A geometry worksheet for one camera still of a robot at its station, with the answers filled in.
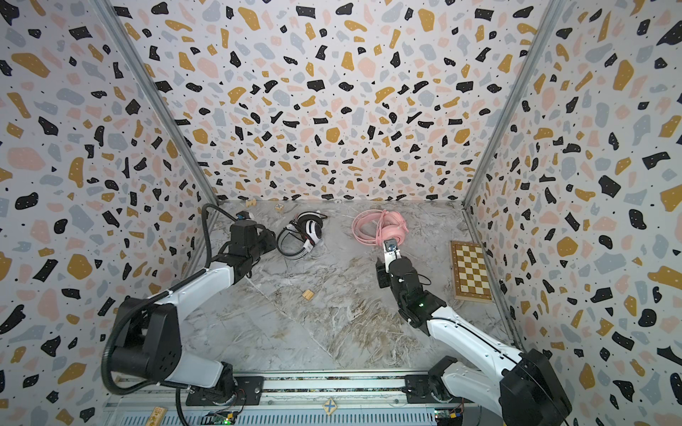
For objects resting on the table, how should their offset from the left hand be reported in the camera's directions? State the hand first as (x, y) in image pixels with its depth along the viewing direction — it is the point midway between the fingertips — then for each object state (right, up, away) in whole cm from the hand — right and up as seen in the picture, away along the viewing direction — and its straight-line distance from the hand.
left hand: (270, 229), depth 89 cm
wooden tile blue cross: (-6, +10, +31) cm, 33 cm away
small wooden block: (+12, -23, +3) cm, 26 cm away
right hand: (+38, -7, -8) cm, 39 cm away
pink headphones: (+36, +1, +24) cm, 43 cm away
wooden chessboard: (+70, -18, +6) cm, 73 cm away
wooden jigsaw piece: (-19, +12, +32) cm, 39 cm away
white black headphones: (+8, -2, +12) cm, 14 cm away
